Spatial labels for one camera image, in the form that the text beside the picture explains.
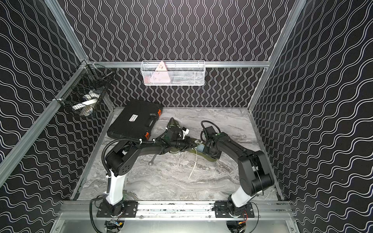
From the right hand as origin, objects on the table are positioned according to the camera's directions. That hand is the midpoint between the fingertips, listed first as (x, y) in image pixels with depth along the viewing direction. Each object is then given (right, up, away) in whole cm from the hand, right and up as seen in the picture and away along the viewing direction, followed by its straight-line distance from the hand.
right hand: (209, 154), depth 91 cm
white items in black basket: (-70, +28, -9) cm, 76 cm away
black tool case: (-51, +21, +13) cm, 57 cm away
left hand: (-7, +7, -2) cm, 10 cm away
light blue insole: (-5, +4, +4) cm, 7 cm away
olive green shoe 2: (-4, 0, -3) cm, 5 cm away
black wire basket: (-79, +40, +2) cm, 89 cm away
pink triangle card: (-30, +49, -1) cm, 57 cm away
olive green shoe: (-23, +20, +14) cm, 33 cm away
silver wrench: (-36, -4, +2) cm, 36 cm away
